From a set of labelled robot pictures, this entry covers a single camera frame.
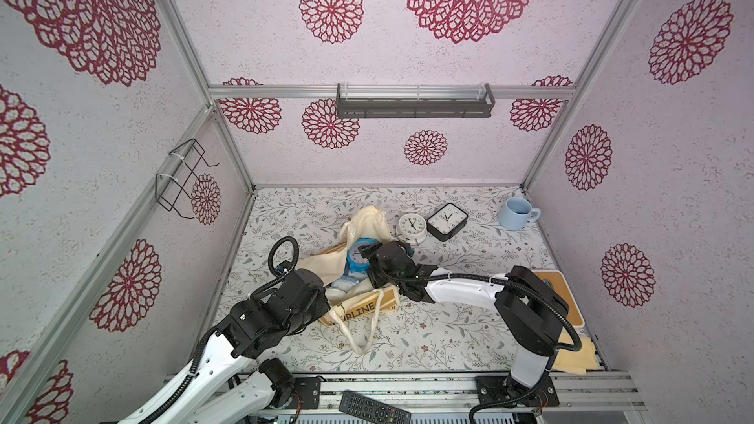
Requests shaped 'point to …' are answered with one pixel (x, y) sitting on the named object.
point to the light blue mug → (516, 212)
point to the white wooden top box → (559, 282)
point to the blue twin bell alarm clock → (355, 262)
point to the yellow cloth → (575, 362)
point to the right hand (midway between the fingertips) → (357, 253)
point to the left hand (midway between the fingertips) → (325, 304)
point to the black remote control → (362, 406)
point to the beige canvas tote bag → (356, 315)
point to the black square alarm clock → (445, 223)
